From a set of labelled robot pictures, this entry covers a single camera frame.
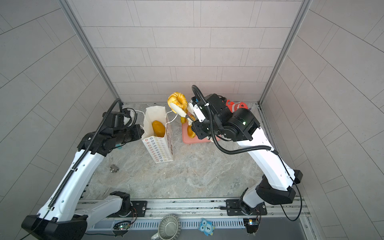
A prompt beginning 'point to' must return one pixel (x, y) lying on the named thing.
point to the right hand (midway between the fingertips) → (194, 127)
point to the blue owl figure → (207, 227)
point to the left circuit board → (124, 225)
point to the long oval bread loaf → (158, 129)
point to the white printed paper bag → (160, 148)
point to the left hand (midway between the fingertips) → (148, 129)
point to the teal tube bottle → (118, 145)
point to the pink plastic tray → (186, 138)
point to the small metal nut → (114, 168)
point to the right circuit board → (251, 224)
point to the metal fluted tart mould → (169, 227)
